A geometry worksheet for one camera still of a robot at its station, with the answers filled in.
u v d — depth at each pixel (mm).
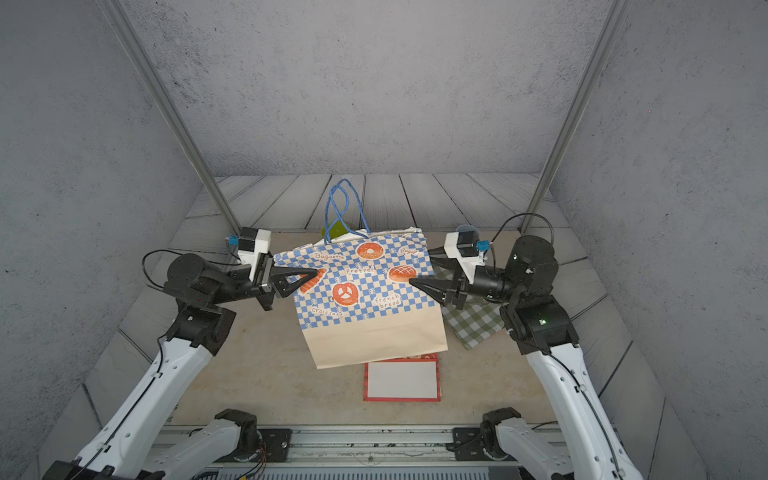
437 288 491
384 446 743
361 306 567
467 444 710
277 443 728
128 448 387
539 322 434
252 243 480
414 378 823
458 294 480
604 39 741
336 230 1183
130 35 730
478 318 958
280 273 529
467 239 444
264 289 501
